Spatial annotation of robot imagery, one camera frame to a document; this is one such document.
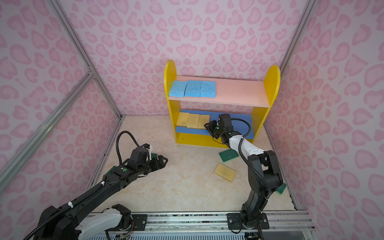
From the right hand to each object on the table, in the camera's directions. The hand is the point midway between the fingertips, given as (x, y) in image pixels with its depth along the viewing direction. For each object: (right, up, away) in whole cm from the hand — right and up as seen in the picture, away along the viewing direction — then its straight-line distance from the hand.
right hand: (205, 124), depth 90 cm
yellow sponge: (-8, +1, +6) cm, 10 cm away
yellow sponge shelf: (-14, +3, +8) cm, 17 cm away
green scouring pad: (+15, -20, +7) cm, 26 cm away
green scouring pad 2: (-58, -29, 0) cm, 64 cm away
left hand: (-23, -20, -7) cm, 31 cm away
